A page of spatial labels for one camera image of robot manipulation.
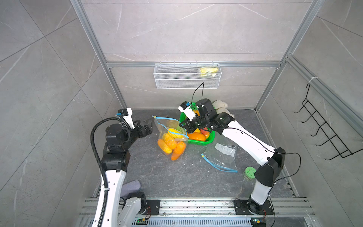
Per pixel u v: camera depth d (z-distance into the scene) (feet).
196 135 3.13
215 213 2.40
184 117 2.11
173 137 2.73
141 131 1.89
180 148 2.74
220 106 3.63
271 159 1.46
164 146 2.76
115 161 1.52
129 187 2.55
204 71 2.79
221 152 2.96
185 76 3.30
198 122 2.07
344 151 1.89
